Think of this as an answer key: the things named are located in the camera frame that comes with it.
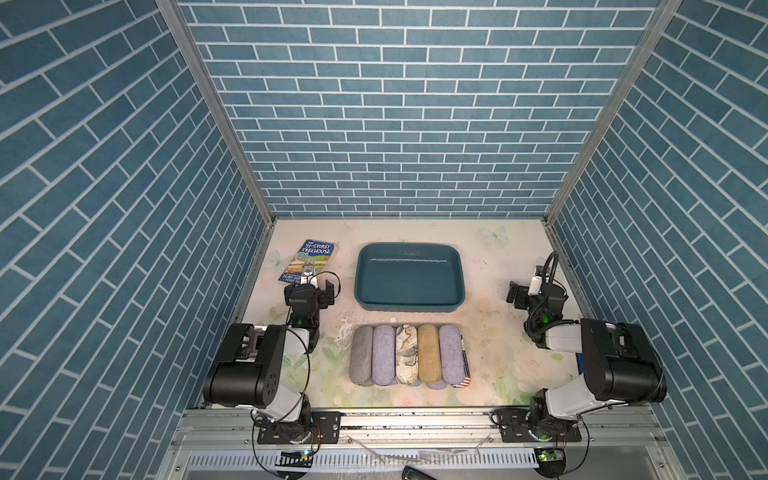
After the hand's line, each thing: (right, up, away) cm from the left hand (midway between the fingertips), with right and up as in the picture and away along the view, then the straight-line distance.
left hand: (318, 281), depth 93 cm
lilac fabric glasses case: (+21, -18, -14) cm, 31 cm away
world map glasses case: (+28, -18, -13) cm, 36 cm away
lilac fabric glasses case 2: (+40, -18, -13) cm, 46 cm away
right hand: (+68, -2, +2) cm, 68 cm away
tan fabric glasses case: (+34, -18, -12) cm, 41 cm away
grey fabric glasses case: (+16, -18, -14) cm, 28 cm away
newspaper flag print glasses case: (+44, -22, -11) cm, 51 cm away
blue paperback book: (-6, +9, +15) cm, 18 cm away
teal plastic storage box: (+29, 0, +14) cm, 32 cm away
